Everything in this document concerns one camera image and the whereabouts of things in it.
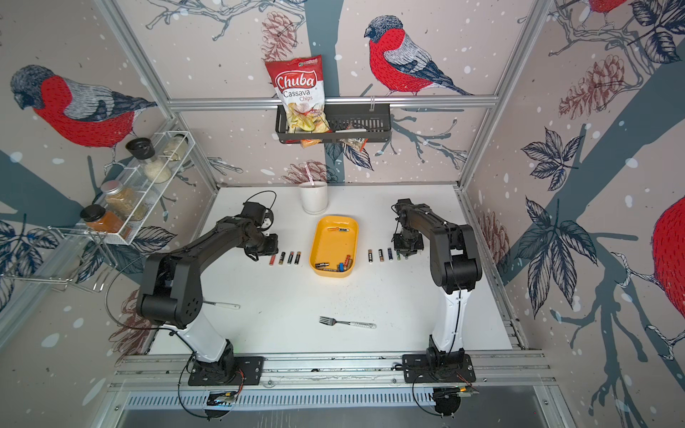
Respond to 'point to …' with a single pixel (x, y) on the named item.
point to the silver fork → (331, 321)
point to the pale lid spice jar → (176, 149)
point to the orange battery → (338, 228)
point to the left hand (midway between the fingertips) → (279, 244)
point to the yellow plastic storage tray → (334, 246)
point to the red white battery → (272, 259)
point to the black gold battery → (297, 258)
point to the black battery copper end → (381, 255)
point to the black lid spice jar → (154, 169)
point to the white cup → (313, 197)
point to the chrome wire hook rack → (83, 259)
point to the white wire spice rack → (131, 175)
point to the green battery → (399, 257)
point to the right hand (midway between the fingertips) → (404, 250)
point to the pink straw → (310, 178)
